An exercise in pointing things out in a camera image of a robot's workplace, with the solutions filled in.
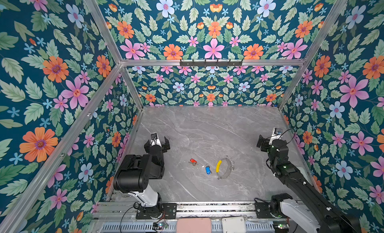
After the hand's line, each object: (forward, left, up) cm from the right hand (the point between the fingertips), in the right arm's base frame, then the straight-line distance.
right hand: (268, 136), depth 82 cm
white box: (-39, +22, -16) cm, 48 cm away
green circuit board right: (-40, 0, -18) cm, 44 cm away
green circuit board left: (-39, +59, -17) cm, 73 cm away
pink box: (-39, +42, -17) cm, 60 cm away
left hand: (+5, +65, -5) cm, 66 cm away
